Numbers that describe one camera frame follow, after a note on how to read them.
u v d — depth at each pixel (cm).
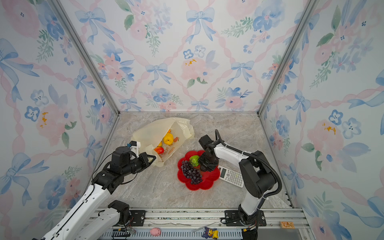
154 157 76
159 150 95
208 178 87
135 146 71
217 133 70
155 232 69
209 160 76
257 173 47
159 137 88
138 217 73
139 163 67
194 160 88
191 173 86
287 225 72
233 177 86
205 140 76
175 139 102
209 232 68
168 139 98
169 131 88
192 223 73
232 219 73
